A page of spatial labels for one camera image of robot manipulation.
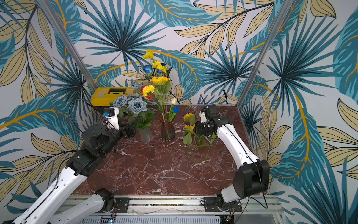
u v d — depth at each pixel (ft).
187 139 3.12
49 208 1.28
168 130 3.17
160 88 2.42
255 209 2.42
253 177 1.37
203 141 3.20
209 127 1.92
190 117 3.37
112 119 1.75
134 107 2.30
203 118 2.47
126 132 1.86
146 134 3.05
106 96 3.36
